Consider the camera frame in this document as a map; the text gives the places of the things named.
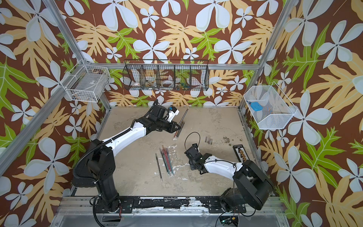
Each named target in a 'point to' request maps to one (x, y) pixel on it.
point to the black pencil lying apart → (159, 170)
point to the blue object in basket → (256, 106)
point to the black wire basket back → (166, 74)
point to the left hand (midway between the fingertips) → (181, 125)
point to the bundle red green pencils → (167, 161)
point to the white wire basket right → (269, 107)
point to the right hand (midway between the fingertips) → (195, 162)
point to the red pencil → (174, 135)
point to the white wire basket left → (88, 83)
